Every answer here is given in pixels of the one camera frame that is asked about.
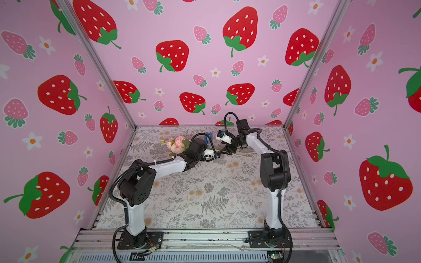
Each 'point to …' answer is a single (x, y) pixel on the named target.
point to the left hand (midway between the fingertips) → (204, 143)
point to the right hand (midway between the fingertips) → (220, 146)
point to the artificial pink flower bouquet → (176, 144)
